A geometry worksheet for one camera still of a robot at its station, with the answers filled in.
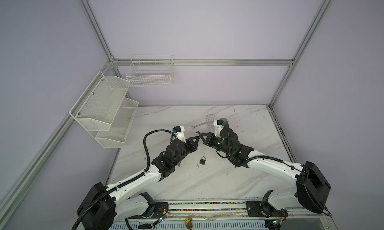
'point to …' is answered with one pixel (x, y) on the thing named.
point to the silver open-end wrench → (198, 125)
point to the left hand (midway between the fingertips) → (200, 138)
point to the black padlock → (202, 160)
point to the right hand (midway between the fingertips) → (197, 135)
